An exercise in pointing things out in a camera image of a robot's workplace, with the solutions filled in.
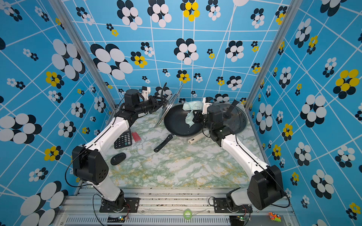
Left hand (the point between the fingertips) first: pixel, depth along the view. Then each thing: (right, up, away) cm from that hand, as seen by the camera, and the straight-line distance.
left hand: (167, 98), depth 77 cm
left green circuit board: (-26, -63, -5) cm, 69 cm away
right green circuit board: (+38, -62, -7) cm, 73 cm away
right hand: (+16, -6, +1) cm, 17 cm away
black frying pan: (+3, -14, +22) cm, 27 cm away
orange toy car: (+54, -59, -9) cm, 81 cm away
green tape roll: (+10, -60, -7) cm, 61 cm away
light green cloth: (+14, -4, -2) cm, 14 cm away
